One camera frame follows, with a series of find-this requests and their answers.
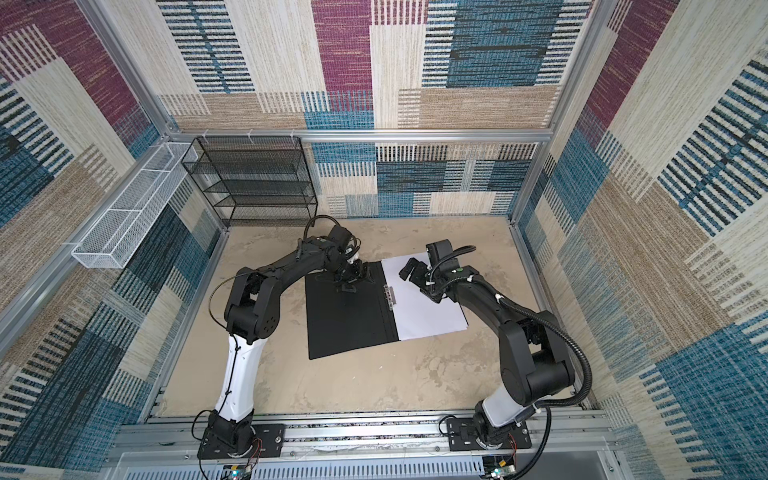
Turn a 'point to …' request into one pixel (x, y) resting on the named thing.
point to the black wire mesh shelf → (254, 180)
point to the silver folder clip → (390, 296)
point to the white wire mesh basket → (112, 241)
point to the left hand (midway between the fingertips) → (367, 281)
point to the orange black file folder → (339, 322)
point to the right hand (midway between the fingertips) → (410, 283)
